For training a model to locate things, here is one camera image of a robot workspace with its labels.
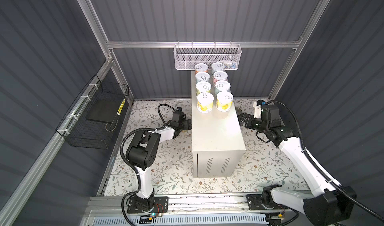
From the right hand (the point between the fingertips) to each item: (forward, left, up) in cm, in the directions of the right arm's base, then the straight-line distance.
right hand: (246, 119), depth 79 cm
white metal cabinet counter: (-21, +18, +11) cm, 29 cm away
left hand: (+12, +35, -18) cm, 42 cm away
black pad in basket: (+1, +73, +7) cm, 73 cm away
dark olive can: (+17, -2, -13) cm, 21 cm away
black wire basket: (-6, +77, +6) cm, 78 cm away
